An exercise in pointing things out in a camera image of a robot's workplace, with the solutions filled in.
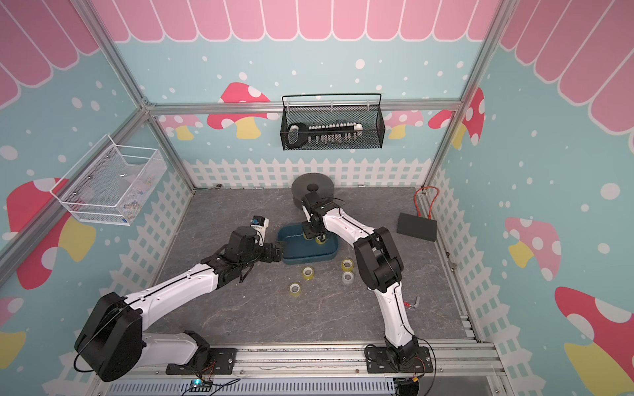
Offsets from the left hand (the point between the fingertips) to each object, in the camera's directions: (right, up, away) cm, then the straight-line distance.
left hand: (275, 245), depth 86 cm
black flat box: (+57, +6, +20) cm, 61 cm away
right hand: (+12, +5, +13) cm, 18 cm away
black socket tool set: (+8, +40, +3) cm, 41 cm away
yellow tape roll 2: (+11, -11, +5) cm, 17 cm away
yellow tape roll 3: (+6, -16, +2) cm, 17 cm away
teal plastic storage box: (+6, -4, +14) cm, 15 cm away
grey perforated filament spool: (+9, +26, +28) cm, 40 cm away
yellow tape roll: (+26, -8, +8) cm, 29 cm away
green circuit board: (-20, -40, -14) cm, 46 cm away
